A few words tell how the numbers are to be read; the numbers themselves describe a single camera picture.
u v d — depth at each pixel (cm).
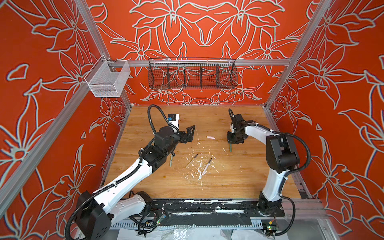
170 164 88
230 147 93
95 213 38
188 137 66
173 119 62
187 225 70
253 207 73
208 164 88
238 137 84
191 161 90
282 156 51
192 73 97
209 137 101
